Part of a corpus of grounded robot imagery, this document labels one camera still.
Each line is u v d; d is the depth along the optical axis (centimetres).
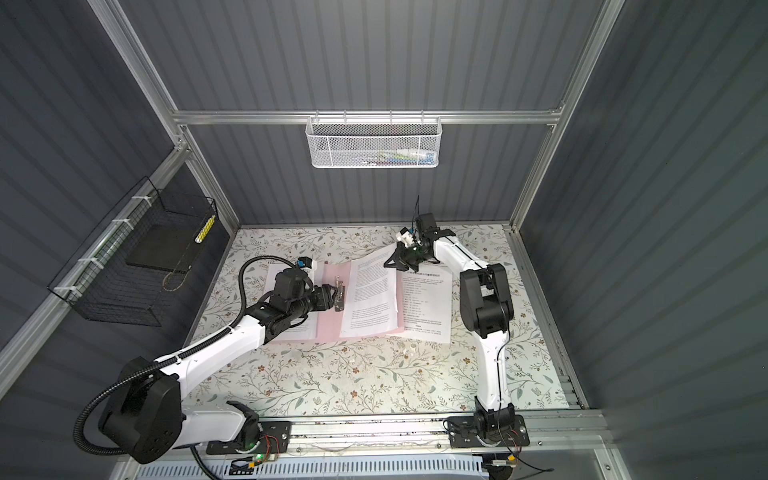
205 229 81
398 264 88
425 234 83
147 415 42
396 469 70
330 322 93
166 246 79
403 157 93
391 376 84
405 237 94
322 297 75
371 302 93
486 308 58
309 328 91
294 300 67
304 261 77
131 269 72
